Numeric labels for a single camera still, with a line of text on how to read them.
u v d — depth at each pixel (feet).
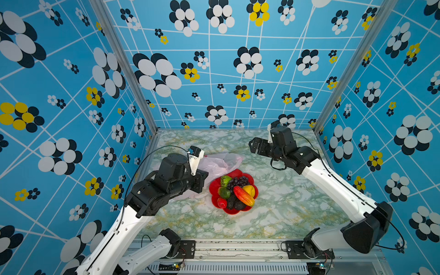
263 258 2.37
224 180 2.90
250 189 2.77
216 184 2.93
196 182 1.78
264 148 2.19
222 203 2.61
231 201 2.71
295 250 2.38
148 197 1.31
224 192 2.65
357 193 1.41
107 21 2.36
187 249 2.41
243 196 2.62
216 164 2.11
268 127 2.27
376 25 2.38
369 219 1.30
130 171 3.00
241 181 2.84
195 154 1.77
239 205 2.64
